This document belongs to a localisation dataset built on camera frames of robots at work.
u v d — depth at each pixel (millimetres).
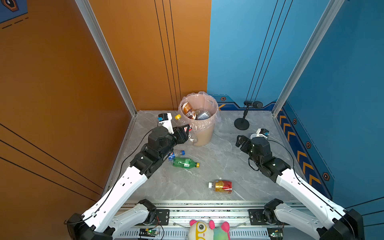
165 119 597
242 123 1122
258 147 579
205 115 868
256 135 698
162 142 497
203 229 647
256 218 726
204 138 952
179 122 701
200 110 925
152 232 699
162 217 742
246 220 735
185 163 870
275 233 710
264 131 680
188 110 826
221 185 786
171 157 895
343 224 386
